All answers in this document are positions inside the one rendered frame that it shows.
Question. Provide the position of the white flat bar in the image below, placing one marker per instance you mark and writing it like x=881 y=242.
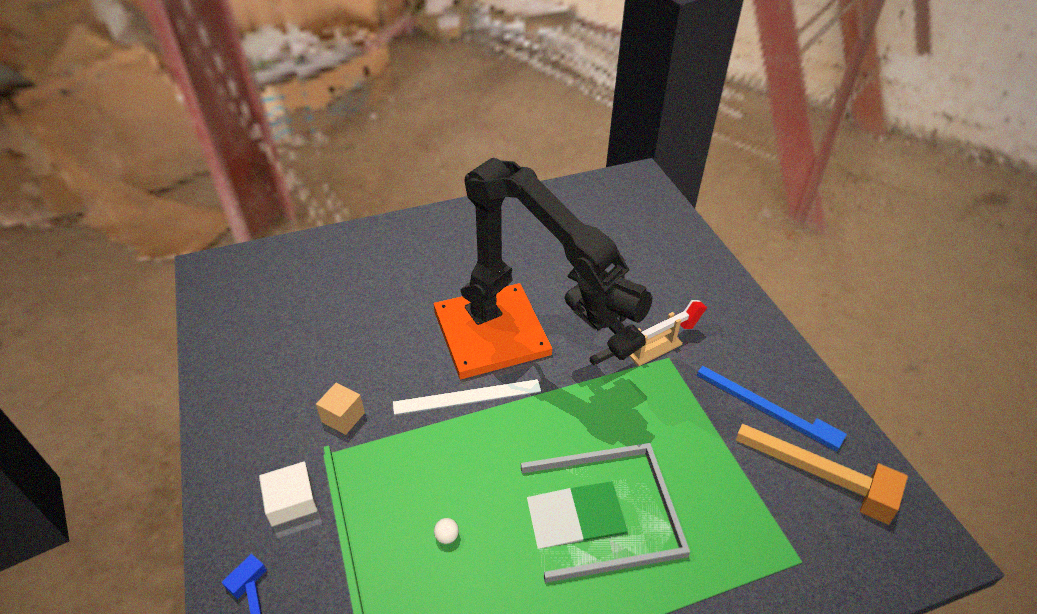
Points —
x=467 y=396

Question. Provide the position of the white golf ball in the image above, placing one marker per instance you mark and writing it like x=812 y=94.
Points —
x=446 y=530

